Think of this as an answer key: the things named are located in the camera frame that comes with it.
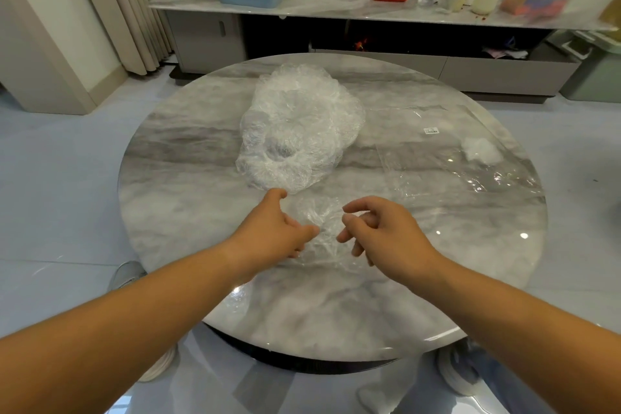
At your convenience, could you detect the person's right hand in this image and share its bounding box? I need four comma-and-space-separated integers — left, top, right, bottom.
336, 195, 450, 292

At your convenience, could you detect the person's left hand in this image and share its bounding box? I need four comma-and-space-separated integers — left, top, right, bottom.
218, 188, 321, 282

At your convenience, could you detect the clear plastic bag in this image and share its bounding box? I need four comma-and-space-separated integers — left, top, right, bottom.
378, 113, 545, 226

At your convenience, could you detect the pile of clear plastic caps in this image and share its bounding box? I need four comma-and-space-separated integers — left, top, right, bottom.
237, 62, 367, 191

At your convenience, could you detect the person's left forearm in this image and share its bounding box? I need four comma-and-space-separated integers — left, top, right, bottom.
0, 246, 256, 414

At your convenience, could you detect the person's right forearm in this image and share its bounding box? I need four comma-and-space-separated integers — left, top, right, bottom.
417, 258, 621, 414

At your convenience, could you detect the green storage bin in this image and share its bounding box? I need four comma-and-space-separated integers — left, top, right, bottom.
561, 30, 621, 104

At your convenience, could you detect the black table base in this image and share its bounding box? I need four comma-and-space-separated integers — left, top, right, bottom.
204, 323, 428, 374

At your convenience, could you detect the grey sneaker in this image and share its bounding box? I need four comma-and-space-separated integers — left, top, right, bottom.
437, 341, 486, 398
109, 261, 180, 383

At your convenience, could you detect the long grey low cabinet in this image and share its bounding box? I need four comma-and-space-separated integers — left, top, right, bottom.
148, 0, 621, 100

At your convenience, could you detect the beige curtain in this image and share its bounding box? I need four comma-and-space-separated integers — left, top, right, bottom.
63, 0, 176, 77

